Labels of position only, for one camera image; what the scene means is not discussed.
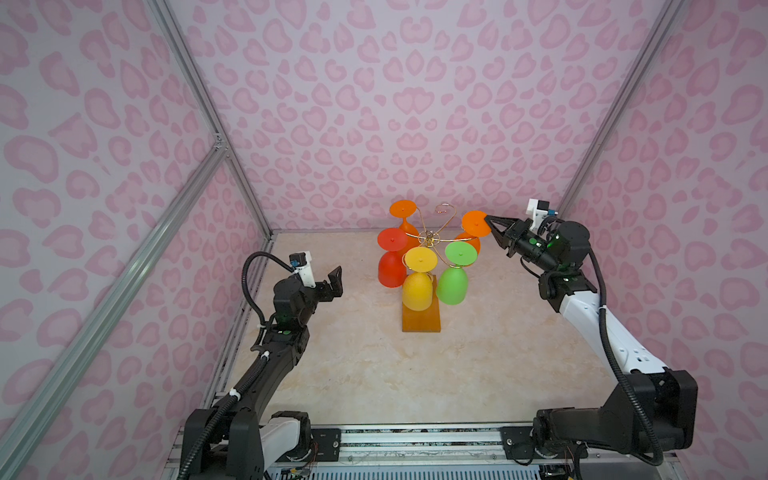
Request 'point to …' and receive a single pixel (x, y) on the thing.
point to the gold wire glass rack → (432, 239)
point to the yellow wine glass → (417, 286)
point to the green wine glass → (452, 283)
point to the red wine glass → (392, 269)
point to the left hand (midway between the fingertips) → (326, 264)
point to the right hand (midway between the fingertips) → (488, 218)
